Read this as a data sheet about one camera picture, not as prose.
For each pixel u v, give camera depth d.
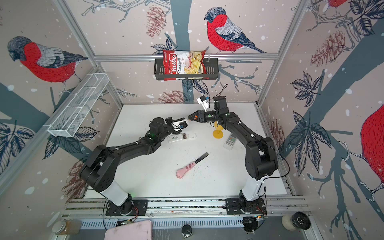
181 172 0.84
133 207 0.72
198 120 0.76
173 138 0.98
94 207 0.76
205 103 0.78
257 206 0.72
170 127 0.72
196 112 0.77
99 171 0.46
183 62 0.88
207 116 0.76
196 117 0.79
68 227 0.63
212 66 0.95
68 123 0.72
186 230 0.60
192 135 1.02
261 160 0.48
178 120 0.84
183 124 0.73
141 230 0.66
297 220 0.61
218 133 1.02
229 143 0.97
